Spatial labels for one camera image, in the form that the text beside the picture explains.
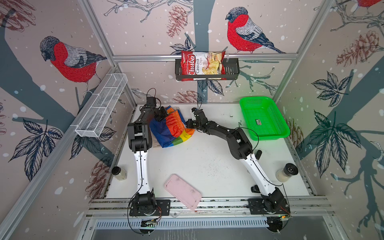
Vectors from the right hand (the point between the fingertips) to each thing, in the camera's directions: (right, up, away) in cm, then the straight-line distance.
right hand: (183, 125), depth 108 cm
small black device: (+41, -31, -31) cm, 60 cm away
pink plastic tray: (+3, -33, -30) cm, 45 cm away
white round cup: (+58, -20, -32) cm, 70 cm away
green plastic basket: (+62, +4, +3) cm, 62 cm away
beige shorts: (-17, -11, -13) cm, 24 cm away
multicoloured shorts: (-7, -3, -10) cm, 13 cm away
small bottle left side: (-31, -24, -30) cm, 49 cm away
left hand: (-11, +10, +1) cm, 15 cm away
